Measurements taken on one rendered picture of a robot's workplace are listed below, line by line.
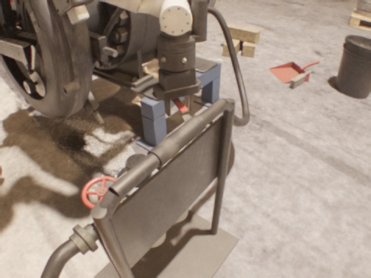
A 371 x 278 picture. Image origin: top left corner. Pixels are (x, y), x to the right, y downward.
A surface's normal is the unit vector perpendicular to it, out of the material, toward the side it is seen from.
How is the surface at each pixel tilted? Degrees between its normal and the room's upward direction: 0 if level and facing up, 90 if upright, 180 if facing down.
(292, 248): 0
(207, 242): 0
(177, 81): 90
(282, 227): 0
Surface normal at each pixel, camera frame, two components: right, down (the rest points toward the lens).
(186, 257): -0.01, -0.77
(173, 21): 0.04, 0.64
